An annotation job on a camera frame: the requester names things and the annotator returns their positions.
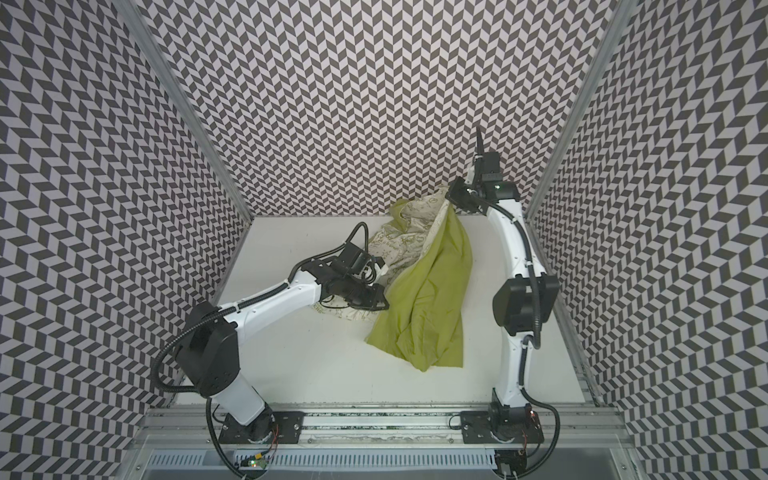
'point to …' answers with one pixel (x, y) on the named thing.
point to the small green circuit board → (258, 462)
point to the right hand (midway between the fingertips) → (453, 191)
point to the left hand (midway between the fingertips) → (389, 304)
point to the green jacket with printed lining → (429, 269)
